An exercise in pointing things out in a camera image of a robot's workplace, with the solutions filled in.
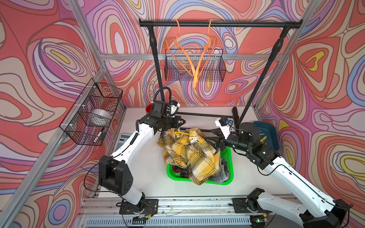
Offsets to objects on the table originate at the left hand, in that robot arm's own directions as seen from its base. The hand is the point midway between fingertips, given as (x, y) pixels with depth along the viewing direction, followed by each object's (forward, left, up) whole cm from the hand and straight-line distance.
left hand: (185, 122), depth 79 cm
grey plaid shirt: (-26, -19, -13) cm, 35 cm away
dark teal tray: (+10, -63, -23) cm, 68 cm away
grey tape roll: (-4, +43, +9) cm, 44 cm away
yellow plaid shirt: (-15, -4, -5) cm, 16 cm away
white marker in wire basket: (-10, +45, +1) cm, 46 cm away
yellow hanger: (-4, +3, -5) cm, 8 cm away
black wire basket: (+13, +52, +9) cm, 54 cm away
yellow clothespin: (+2, -54, -23) cm, 59 cm away
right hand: (-13, -12, +3) cm, 18 cm away
